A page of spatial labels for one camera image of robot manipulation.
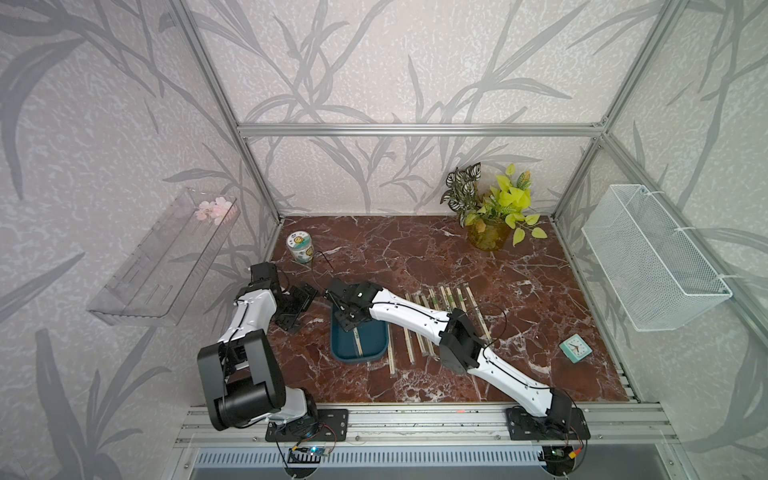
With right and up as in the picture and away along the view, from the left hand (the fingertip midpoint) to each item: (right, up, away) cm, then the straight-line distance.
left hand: (313, 301), depth 88 cm
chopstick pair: (+52, -10, +3) cm, 53 cm away
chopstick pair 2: (+47, -1, +9) cm, 47 cm away
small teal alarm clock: (+77, -13, -3) cm, 78 cm away
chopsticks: (+14, -11, -1) cm, 18 cm away
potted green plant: (+55, +26, +8) cm, 61 cm away
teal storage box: (+18, -11, +1) cm, 21 cm away
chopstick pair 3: (+42, -1, +9) cm, 43 cm away
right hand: (+9, -6, +5) cm, 12 cm away
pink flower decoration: (-22, +26, -11) cm, 36 cm away
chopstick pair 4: (+38, -3, +8) cm, 38 cm away
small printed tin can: (-9, +17, +14) cm, 24 cm away
